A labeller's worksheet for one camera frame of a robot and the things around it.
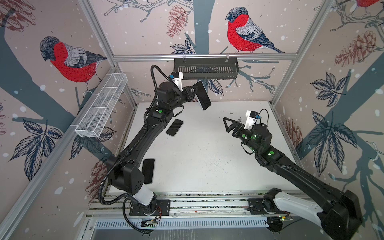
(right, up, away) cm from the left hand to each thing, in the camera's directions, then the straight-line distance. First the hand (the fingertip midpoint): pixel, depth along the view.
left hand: (197, 86), depth 69 cm
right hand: (+14, -17, +4) cm, 23 cm away
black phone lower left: (-29, -46, +17) cm, 57 cm away
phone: (+3, -3, +7) cm, 8 cm away
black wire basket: (+8, +21, +37) cm, 43 cm away
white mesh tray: (-52, -8, +10) cm, 54 cm away
